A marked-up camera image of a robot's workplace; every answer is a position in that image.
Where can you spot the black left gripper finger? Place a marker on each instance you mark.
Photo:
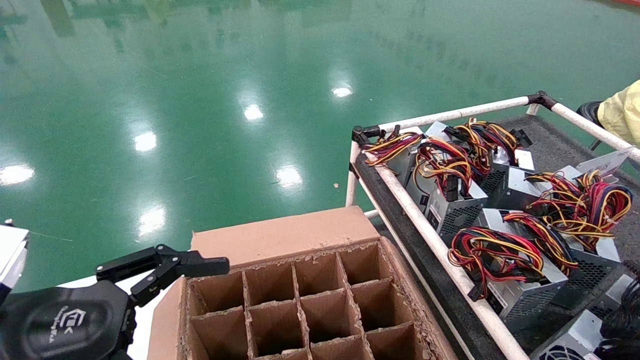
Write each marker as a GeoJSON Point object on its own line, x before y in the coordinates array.
{"type": "Point", "coordinates": [134, 260]}
{"type": "Point", "coordinates": [151, 285]}

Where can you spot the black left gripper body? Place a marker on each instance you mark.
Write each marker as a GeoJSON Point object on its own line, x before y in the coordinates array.
{"type": "Point", "coordinates": [65, 320]}

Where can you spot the brown cardboard box with dividers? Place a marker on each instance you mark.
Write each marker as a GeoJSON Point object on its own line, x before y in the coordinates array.
{"type": "Point", "coordinates": [285, 237]}

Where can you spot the white table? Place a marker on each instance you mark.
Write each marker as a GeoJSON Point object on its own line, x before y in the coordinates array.
{"type": "Point", "coordinates": [146, 320]}

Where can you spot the black pipe joint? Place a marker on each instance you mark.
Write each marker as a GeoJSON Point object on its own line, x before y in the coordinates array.
{"type": "Point", "coordinates": [541, 99]}
{"type": "Point", "coordinates": [361, 134]}

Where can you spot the dark grey cart mat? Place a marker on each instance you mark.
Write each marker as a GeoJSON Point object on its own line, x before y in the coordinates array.
{"type": "Point", "coordinates": [555, 145]}

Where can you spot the tilted silver power supply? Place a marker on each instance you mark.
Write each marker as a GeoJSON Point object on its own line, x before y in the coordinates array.
{"type": "Point", "coordinates": [606, 162]}

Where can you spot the black chair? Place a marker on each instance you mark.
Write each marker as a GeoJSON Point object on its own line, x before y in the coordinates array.
{"type": "Point", "coordinates": [590, 112]}

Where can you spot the person in yellow garment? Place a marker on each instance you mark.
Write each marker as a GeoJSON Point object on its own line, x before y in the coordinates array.
{"type": "Point", "coordinates": [625, 112]}

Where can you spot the white pipe cart frame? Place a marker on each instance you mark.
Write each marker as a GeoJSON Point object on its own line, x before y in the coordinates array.
{"type": "Point", "coordinates": [399, 192]}

